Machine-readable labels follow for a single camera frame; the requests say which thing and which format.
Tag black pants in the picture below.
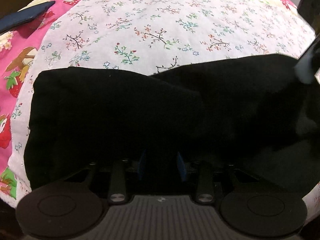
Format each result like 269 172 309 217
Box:
24 54 319 194

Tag white floral cloth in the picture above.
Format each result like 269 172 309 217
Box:
7 0 320 210

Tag pink strawberry cartoon bedsheet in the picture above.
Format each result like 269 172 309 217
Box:
0 0 301 201

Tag dark blue smartphone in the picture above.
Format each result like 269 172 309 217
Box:
0 1 55 34

